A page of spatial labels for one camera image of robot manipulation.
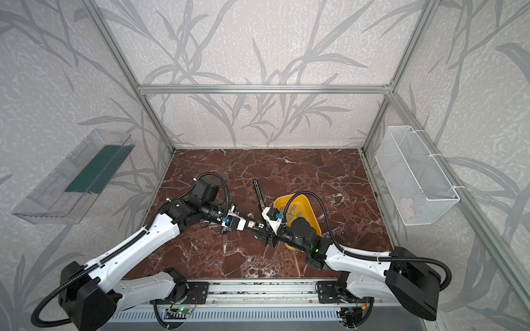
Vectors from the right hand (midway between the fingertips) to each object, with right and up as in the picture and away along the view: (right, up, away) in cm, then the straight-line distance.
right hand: (257, 215), depth 73 cm
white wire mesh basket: (+50, +11, -12) cm, 53 cm away
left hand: (0, +1, -5) cm, 5 cm away
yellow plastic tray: (+16, -2, +24) cm, 28 cm away
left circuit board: (-25, -33, -2) cm, 41 cm away
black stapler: (-2, +4, +26) cm, 26 cm away
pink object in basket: (+53, +3, -1) cm, 53 cm away
